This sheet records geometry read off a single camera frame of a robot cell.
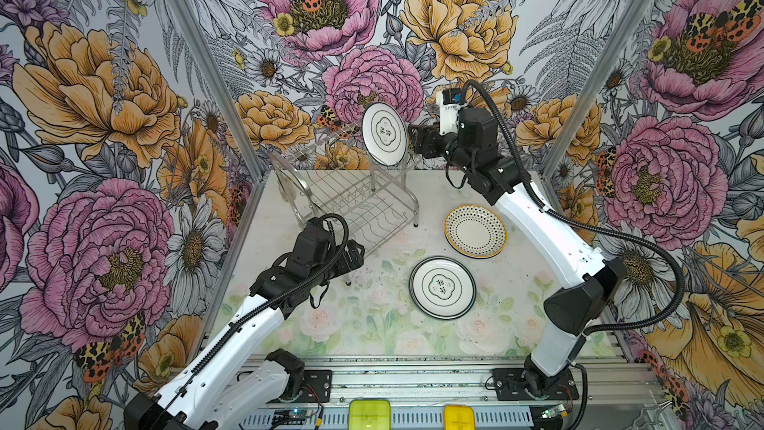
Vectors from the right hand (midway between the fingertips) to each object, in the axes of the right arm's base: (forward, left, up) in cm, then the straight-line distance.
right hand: (418, 134), depth 73 cm
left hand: (-21, +18, -24) cm, 37 cm away
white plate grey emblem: (+9, +8, -7) cm, 14 cm away
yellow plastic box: (-52, -7, -41) cm, 67 cm away
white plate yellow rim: (0, -22, -42) cm, 47 cm away
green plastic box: (-51, +14, -40) cm, 66 cm away
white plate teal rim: (-21, -7, -39) cm, 45 cm away
